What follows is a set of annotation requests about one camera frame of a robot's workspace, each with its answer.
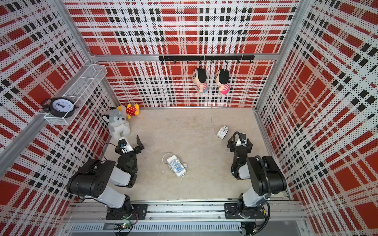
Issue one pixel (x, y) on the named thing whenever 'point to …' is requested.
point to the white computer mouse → (223, 132)
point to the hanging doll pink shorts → (222, 79)
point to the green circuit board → (122, 226)
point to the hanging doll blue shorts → (199, 78)
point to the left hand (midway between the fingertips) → (133, 137)
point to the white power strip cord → (175, 164)
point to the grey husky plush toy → (117, 125)
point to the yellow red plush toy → (132, 110)
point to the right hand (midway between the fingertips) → (241, 137)
